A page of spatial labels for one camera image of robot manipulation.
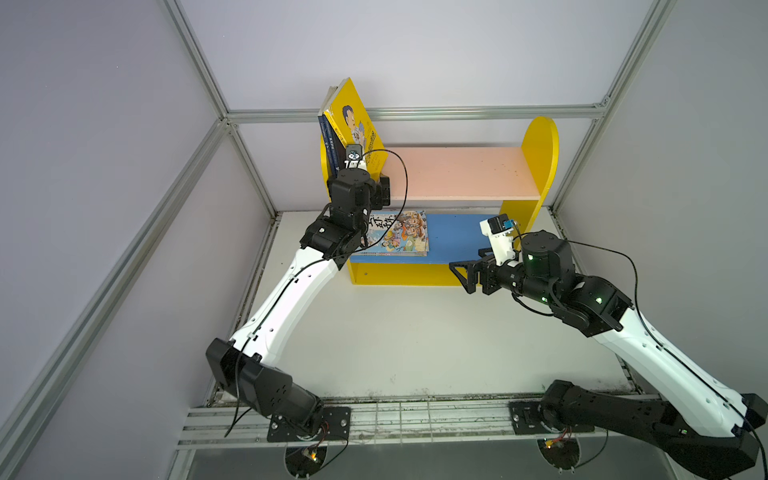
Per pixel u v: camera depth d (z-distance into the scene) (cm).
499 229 54
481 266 55
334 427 73
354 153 57
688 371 40
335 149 64
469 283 57
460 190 70
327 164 64
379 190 63
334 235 49
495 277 56
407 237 92
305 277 46
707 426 39
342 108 61
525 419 73
